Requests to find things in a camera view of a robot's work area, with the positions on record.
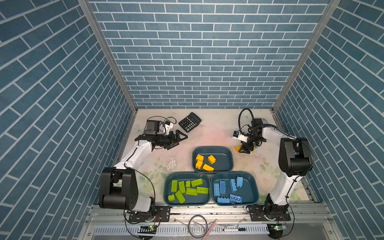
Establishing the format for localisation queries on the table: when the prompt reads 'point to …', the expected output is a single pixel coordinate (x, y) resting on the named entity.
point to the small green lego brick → (188, 184)
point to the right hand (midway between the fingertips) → (242, 143)
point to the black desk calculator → (190, 122)
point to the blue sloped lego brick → (239, 181)
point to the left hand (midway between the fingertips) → (182, 139)
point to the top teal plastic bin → (223, 155)
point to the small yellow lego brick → (211, 159)
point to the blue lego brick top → (223, 200)
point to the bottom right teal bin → (249, 191)
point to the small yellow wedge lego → (254, 148)
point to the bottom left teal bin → (169, 197)
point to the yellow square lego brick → (199, 164)
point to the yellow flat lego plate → (237, 148)
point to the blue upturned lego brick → (216, 190)
